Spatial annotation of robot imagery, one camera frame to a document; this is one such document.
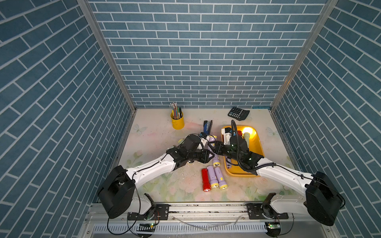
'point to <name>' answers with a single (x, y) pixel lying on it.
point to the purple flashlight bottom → (228, 165)
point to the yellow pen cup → (177, 124)
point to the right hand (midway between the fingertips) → (210, 144)
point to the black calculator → (238, 113)
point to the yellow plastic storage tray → (254, 145)
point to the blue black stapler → (207, 126)
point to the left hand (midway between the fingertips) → (216, 157)
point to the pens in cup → (176, 112)
